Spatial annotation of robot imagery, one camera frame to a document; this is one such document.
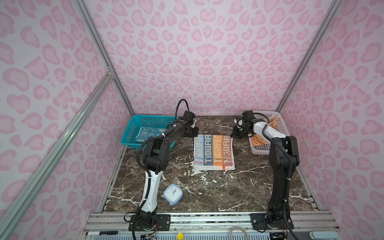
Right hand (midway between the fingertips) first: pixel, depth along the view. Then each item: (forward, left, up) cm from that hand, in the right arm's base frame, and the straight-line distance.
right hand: (233, 133), depth 99 cm
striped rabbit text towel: (-11, +13, -7) cm, 18 cm away
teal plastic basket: (-4, +69, 0) cm, 69 cm away
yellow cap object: (-56, +29, +1) cm, 64 cm away
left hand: (+2, +24, -1) cm, 24 cm away
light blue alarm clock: (-38, +36, -4) cm, 52 cm away
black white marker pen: (-56, +66, -5) cm, 87 cm away
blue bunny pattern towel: (+4, +61, -5) cm, 61 cm away
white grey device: (-54, -35, -5) cm, 65 cm away
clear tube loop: (-52, +3, -7) cm, 52 cm away
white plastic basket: (+6, -34, -1) cm, 34 cm away
